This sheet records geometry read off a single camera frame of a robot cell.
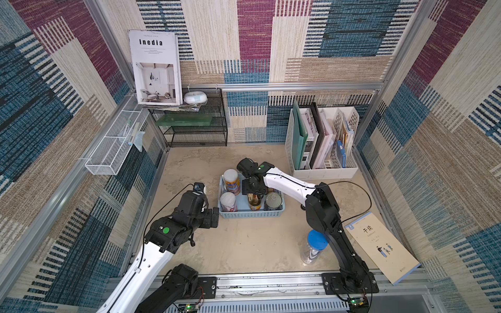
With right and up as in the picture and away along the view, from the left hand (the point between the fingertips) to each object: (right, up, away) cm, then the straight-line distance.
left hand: (205, 209), depth 74 cm
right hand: (+16, +4, +21) cm, 27 cm away
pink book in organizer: (+49, +27, +9) cm, 57 cm away
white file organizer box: (+62, +37, +21) cm, 75 cm away
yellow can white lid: (+9, +9, +15) cm, 19 cm away
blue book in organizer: (+60, +22, +20) cm, 67 cm away
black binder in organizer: (+47, +29, +9) cm, 56 cm away
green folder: (+37, +29, +8) cm, 48 cm away
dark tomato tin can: (+27, +1, +11) cm, 29 cm away
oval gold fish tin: (+19, -1, +21) cm, 28 cm away
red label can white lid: (+7, +1, +9) cm, 12 cm away
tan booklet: (+70, -17, +9) cm, 73 cm away
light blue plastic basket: (+13, -5, +17) cm, 22 cm away
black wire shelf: (-9, +38, +41) cm, 57 cm away
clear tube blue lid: (+39, -9, -8) cm, 41 cm away
